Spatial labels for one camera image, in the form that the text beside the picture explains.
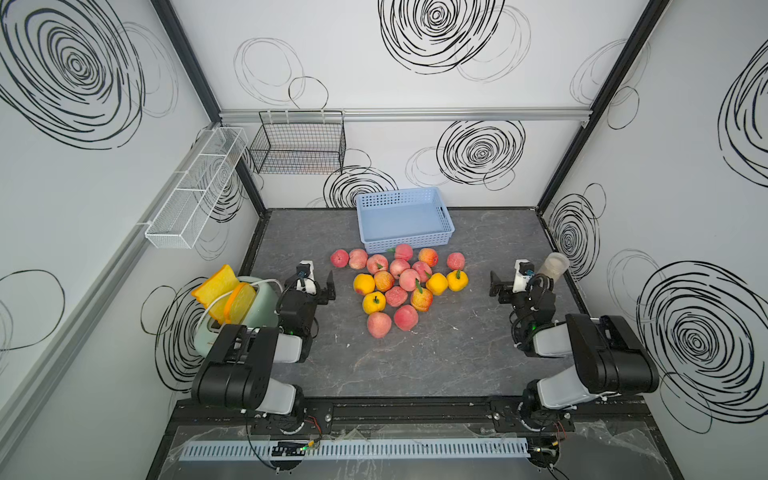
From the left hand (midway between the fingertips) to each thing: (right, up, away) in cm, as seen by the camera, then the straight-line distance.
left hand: (313, 271), depth 89 cm
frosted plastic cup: (+75, +2, +4) cm, 75 cm away
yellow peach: (+15, -4, +5) cm, 16 cm away
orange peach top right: (+36, +4, +12) cm, 38 cm away
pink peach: (+6, +3, +11) cm, 13 cm away
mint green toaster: (-9, -9, -13) cm, 19 cm away
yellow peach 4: (+18, -9, 0) cm, 20 cm away
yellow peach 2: (+38, -4, +4) cm, 38 cm away
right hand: (+60, 0, +1) cm, 60 cm away
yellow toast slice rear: (-21, -2, -13) cm, 25 cm away
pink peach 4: (+25, -8, +2) cm, 26 cm away
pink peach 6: (+28, -13, -3) cm, 31 cm away
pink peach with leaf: (+19, +2, +8) cm, 20 cm away
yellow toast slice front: (-14, -5, -16) cm, 22 cm away
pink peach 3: (+28, +5, +13) cm, 31 cm away
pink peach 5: (+20, -14, -5) cm, 25 cm away
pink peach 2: (+12, +3, +10) cm, 16 cm away
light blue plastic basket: (+28, +18, +25) cm, 42 cm away
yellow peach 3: (+44, -3, +5) cm, 45 cm away
